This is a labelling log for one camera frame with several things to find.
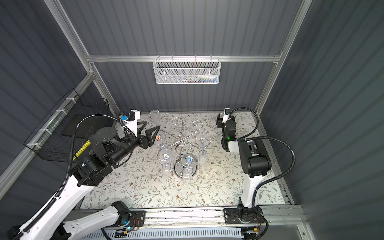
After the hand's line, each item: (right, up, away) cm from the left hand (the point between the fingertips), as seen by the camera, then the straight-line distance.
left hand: (153, 124), depth 59 cm
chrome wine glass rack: (+11, -9, +7) cm, 16 cm away
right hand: (+37, +7, +36) cm, 52 cm away
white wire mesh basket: (+10, +46, +64) cm, 80 cm away
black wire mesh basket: (-47, -7, +7) cm, 48 cm away
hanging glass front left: (+5, -13, +1) cm, 14 cm away
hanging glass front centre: (+15, -15, 0) cm, 21 cm away
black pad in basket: (-35, -1, +12) cm, 37 cm away
